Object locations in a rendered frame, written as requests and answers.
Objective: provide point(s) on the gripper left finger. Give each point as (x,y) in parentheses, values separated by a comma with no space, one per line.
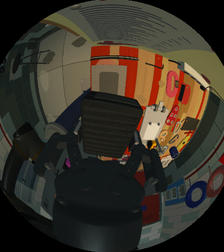
(72,151)

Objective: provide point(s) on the magenta small piece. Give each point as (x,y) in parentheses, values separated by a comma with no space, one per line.
(68,163)

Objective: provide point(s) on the white long box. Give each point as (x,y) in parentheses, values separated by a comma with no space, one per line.
(194,73)

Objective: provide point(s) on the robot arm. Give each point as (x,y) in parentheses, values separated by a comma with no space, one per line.
(23,149)

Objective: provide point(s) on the black thin rod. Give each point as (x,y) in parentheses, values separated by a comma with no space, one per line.
(113,58)

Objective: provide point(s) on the grey ceiling vent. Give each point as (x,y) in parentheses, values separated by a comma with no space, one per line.
(123,23)

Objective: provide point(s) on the yellow black small tool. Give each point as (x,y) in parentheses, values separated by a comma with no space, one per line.
(152,145)

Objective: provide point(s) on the grey metal pin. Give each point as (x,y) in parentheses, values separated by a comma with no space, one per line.
(158,146)

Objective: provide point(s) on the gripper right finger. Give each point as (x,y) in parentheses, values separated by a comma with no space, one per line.
(156,167)

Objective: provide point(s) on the grey perforated box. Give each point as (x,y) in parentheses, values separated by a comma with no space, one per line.
(24,193)

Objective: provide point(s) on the red cabinet door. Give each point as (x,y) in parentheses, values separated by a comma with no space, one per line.
(151,206)

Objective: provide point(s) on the dark square plate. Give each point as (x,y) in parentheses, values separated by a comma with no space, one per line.
(190,123)

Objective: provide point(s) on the black hex key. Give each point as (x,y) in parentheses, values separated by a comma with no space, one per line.
(155,65)

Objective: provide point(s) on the grey square pad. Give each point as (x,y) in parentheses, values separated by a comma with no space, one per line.
(103,70)

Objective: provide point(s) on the dark blue tripod leg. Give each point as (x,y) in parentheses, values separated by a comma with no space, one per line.
(72,112)

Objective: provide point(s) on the black ribbed rubber shoe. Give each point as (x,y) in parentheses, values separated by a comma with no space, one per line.
(111,124)

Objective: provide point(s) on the red plate with holes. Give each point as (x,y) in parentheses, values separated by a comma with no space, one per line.
(172,116)

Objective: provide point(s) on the silver carabiner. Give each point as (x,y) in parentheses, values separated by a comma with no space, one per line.
(172,139)
(176,130)

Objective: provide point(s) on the grey round leg collar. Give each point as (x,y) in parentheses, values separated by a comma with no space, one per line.
(53,130)

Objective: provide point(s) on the yellow flat piece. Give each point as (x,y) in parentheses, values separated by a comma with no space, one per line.
(183,143)

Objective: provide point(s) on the dark blue cup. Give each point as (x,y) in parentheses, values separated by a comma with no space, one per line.
(174,152)

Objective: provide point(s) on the white printed card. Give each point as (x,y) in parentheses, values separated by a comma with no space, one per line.
(166,161)

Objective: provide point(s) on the round ceiling light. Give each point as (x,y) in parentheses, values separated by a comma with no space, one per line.
(75,7)

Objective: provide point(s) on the blue poster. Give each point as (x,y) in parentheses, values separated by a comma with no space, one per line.
(174,201)

